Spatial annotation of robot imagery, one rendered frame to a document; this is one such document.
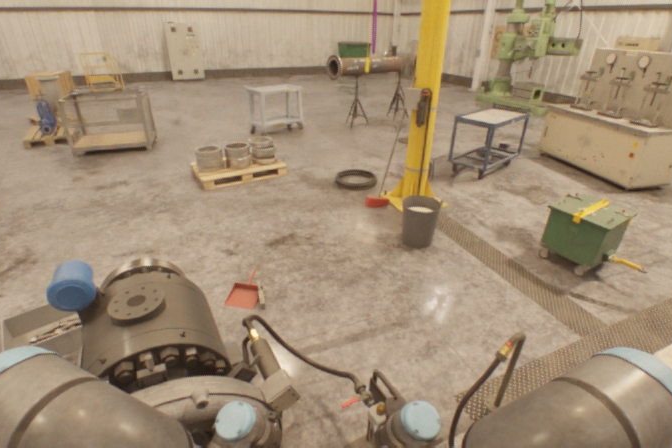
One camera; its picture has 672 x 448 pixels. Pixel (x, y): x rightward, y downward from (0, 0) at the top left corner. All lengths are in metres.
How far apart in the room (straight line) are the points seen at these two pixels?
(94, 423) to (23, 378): 0.11
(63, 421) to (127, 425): 0.06
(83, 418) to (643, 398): 0.58
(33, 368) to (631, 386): 0.67
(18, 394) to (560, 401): 0.57
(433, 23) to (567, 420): 3.84
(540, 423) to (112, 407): 0.45
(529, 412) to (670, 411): 0.15
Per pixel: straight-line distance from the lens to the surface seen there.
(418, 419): 1.00
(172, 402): 1.22
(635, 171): 6.20
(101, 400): 0.48
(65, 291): 1.76
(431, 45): 4.08
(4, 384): 0.54
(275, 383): 1.37
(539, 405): 0.48
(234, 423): 1.00
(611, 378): 0.53
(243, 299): 2.99
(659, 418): 0.54
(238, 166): 5.25
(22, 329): 3.38
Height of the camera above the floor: 1.90
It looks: 29 degrees down
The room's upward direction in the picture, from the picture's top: 1 degrees clockwise
